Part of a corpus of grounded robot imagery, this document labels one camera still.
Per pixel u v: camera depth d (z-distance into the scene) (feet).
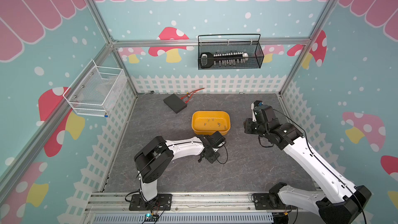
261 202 2.39
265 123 1.74
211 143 2.28
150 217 2.39
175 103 3.74
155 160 1.54
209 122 3.42
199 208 2.42
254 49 3.09
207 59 2.94
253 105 2.22
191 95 3.83
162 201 2.44
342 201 1.25
